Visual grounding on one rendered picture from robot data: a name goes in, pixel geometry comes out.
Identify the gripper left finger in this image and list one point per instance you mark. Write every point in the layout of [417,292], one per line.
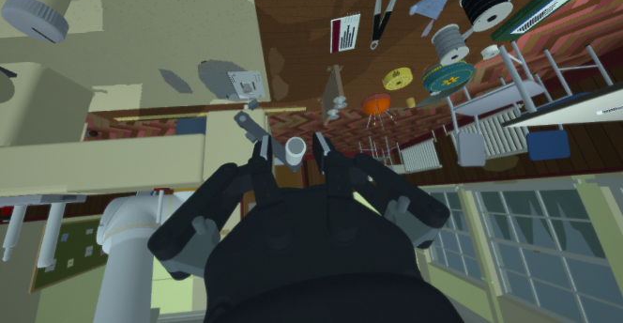
[194,205]

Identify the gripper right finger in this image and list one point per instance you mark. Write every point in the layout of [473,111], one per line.
[394,191]

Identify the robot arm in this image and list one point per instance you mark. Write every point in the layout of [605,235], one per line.
[124,254]

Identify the grey presser bar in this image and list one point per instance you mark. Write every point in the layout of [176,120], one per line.
[51,235]

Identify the white small bobbin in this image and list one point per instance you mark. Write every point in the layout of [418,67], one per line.
[490,51]

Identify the cream sewing machine body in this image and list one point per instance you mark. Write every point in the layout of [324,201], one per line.
[146,30]

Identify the grey round knob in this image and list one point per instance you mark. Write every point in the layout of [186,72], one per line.
[34,18]

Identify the white radiator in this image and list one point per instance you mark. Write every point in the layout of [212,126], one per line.
[501,135]
[421,156]

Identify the green framed window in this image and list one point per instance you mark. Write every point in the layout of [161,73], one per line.
[457,244]
[555,259]

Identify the grey cushion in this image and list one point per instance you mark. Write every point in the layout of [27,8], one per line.
[470,149]

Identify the orange pincushion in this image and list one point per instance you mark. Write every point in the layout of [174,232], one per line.
[376,103]

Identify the small yellow thimble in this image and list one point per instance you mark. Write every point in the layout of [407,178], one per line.
[411,102]

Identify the grey lever with white cap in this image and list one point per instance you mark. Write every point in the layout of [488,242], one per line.
[295,151]

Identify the yellow tape measure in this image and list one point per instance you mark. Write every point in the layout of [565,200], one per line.
[398,79]

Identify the wooden rack with white bobbins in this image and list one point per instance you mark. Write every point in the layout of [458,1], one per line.
[332,93]

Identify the teal round tin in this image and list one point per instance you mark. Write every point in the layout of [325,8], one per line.
[448,77]

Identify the grey box with square plate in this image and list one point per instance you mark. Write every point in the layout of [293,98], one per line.
[229,81]

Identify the green notice board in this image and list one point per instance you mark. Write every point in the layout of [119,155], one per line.
[73,254]

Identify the grey thread spool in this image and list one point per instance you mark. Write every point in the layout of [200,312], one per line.
[450,45]

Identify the grey and black scissors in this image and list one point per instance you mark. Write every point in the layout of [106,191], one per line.
[382,20]

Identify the grey needle bar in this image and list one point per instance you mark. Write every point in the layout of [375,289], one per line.
[13,230]

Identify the white table with dark edge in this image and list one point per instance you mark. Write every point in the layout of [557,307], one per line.
[569,108]

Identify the black thread spool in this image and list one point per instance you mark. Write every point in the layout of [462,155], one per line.
[486,3]

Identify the green flat box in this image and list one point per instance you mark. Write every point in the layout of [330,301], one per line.
[535,13]

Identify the white frame chair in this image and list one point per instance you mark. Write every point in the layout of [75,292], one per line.
[375,152]

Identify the white frame stool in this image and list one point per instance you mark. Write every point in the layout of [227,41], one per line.
[516,91]

